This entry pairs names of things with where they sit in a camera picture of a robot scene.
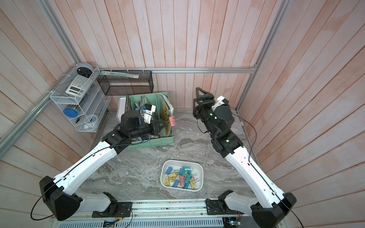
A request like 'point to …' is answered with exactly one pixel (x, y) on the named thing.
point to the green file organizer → (135, 103)
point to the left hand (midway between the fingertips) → (166, 126)
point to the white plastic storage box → (184, 175)
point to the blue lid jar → (70, 112)
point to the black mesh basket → (124, 82)
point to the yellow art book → (167, 110)
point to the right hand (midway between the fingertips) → (191, 91)
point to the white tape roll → (90, 121)
